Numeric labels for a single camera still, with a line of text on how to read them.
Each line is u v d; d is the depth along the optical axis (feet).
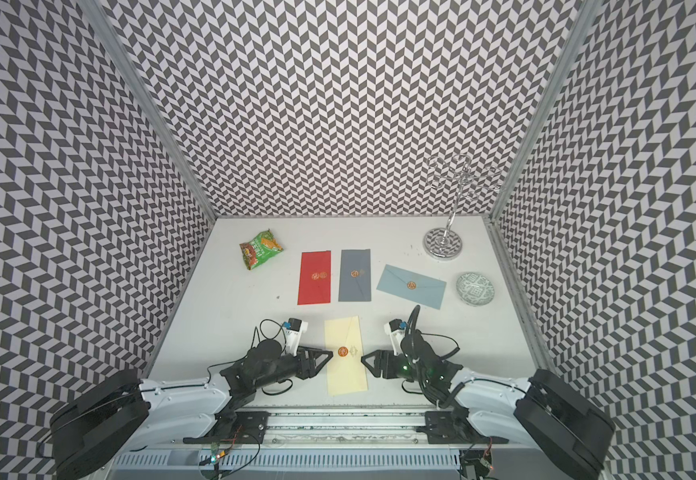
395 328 2.52
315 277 3.33
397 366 2.39
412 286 3.25
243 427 2.35
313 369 2.37
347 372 2.76
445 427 2.42
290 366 2.40
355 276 3.34
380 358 2.42
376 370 2.42
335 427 2.47
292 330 2.47
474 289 3.15
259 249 3.44
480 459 2.26
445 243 3.52
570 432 1.35
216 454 2.19
